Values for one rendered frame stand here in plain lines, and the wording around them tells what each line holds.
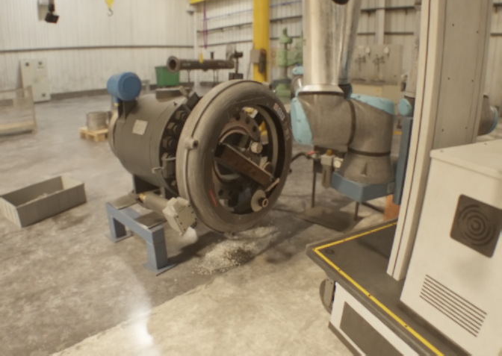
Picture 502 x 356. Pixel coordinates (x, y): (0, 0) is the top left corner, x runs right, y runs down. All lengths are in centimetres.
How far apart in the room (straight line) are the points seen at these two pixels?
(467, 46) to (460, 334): 87
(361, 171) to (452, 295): 46
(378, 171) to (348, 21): 55
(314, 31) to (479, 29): 58
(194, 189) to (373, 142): 72
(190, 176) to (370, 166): 69
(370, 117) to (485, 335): 69
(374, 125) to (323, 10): 39
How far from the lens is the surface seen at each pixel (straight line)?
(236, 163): 138
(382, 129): 102
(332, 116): 97
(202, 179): 128
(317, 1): 105
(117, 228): 211
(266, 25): 521
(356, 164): 104
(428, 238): 95
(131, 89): 187
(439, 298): 99
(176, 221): 130
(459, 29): 114
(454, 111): 114
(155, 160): 162
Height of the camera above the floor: 103
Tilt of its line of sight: 18 degrees down
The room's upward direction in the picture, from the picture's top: straight up
